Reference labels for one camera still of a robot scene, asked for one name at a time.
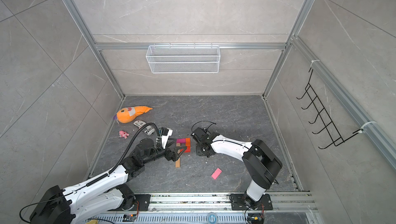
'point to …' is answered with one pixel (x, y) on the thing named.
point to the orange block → (187, 142)
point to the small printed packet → (148, 129)
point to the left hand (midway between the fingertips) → (183, 142)
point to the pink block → (216, 173)
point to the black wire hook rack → (317, 105)
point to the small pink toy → (123, 134)
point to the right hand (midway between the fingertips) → (203, 151)
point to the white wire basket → (183, 59)
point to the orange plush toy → (126, 114)
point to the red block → (187, 149)
